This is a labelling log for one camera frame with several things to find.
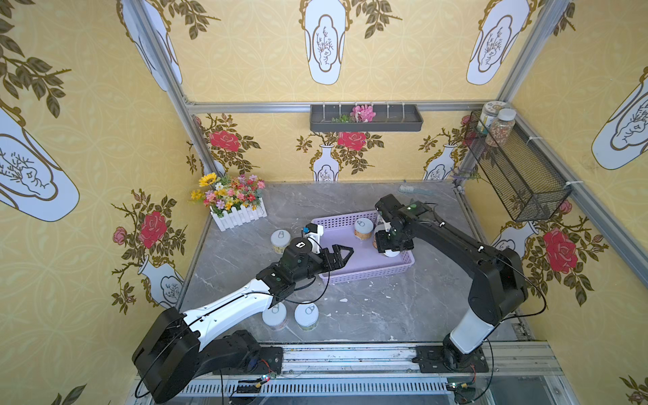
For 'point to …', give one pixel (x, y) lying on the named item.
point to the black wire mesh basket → (530, 184)
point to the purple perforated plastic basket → (366, 261)
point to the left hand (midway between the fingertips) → (337, 249)
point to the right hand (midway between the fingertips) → (392, 243)
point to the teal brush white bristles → (409, 189)
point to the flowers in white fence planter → (232, 201)
